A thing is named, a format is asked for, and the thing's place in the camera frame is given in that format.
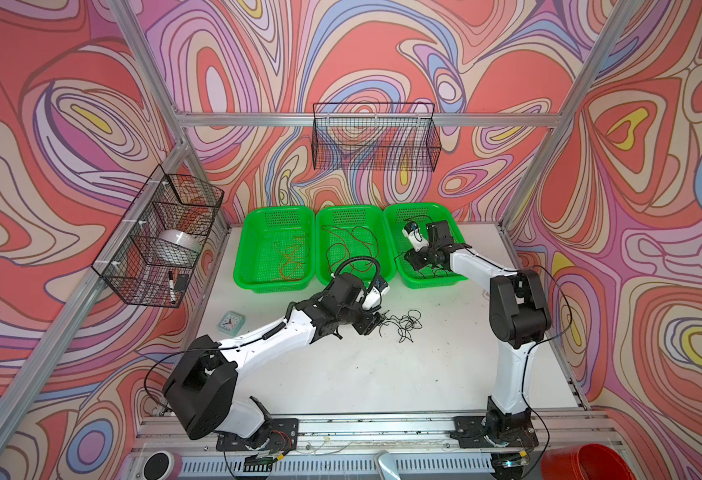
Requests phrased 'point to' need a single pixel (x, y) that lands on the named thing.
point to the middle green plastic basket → (355, 239)
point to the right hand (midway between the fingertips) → (412, 257)
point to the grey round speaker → (159, 465)
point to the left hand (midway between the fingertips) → (381, 309)
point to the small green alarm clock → (231, 323)
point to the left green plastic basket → (256, 262)
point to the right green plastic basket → (397, 216)
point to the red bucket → (584, 462)
